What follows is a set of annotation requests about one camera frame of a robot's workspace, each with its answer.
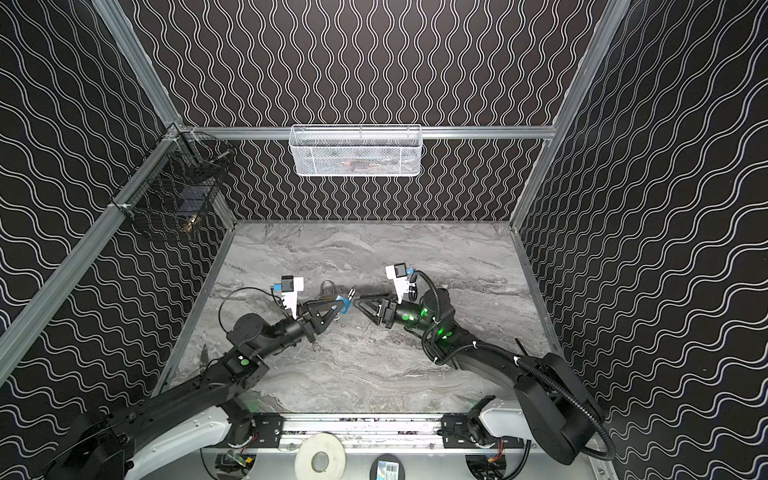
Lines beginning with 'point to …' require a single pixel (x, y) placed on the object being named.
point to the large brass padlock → (327, 291)
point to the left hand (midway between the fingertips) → (346, 306)
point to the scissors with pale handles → (204, 360)
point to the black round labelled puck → (387, 466)
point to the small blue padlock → (347, 304)
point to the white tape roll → (328, 444)
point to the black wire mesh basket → (176, 178)
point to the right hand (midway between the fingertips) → (359, 302)
